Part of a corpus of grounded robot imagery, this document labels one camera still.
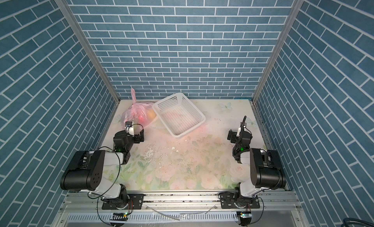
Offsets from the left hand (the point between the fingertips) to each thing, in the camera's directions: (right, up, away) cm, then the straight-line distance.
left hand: (139, 129), depth 93 cm
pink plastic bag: (-3, +10, +7) cm, 13 cm away
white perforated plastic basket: (+24, +9, +18) cm, 32 cm away
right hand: (+66, -2, +1) cm, 66 cm away
